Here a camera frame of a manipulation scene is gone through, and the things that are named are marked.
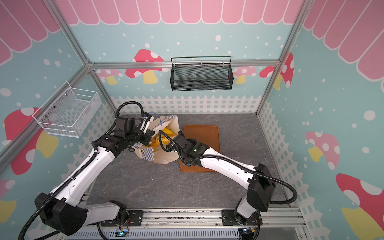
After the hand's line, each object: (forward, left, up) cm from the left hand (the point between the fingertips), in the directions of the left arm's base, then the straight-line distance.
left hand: (152, 134), depth 78 cm
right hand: (-2, -20, -4) cm, 21 cm away
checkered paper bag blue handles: (-4, -4, -16) cm, 17 cm away
